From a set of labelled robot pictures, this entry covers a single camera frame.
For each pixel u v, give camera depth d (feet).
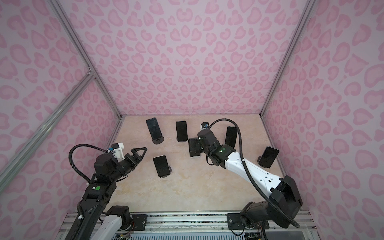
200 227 2.36
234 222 2.39
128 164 2.14
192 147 2.31
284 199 1.31
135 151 2.17
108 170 1.81
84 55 2.77
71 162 1.72
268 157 2.74
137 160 2.14
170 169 3.04
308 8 2.28
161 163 2.63
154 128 3.21
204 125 2.28
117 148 2.21
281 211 1.21
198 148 2.31
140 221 2.41
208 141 1.90
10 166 1.68
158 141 3.44
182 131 3.19
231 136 3.26
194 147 2.32
